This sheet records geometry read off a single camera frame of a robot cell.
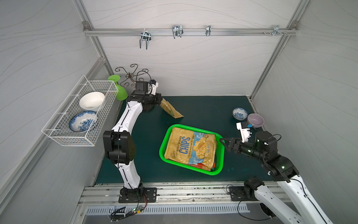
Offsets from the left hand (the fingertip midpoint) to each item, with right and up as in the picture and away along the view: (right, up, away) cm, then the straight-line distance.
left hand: (162, 97), depth 88 cm
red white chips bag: (+27, -38, -13) cm, 48 cm away
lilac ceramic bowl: (+68, -15, +16) cm, 72 cm away
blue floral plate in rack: (-35, -13, -23) cm, 44 cm away
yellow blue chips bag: (+18, -31, -5) cm, 36 cm away
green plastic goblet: (-28, +2, +4) cm, 28 cm away
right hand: (+33, -22, -20) cm, 45 cm away
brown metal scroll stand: (-22, +15, +3) cm, 27 cm away
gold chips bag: (+3, -6, 0) cm, 7 cm away
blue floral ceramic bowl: (+58, -11, +20) cm, 62 cm away
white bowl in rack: (-34, -4, -17) cm, 38 cm away
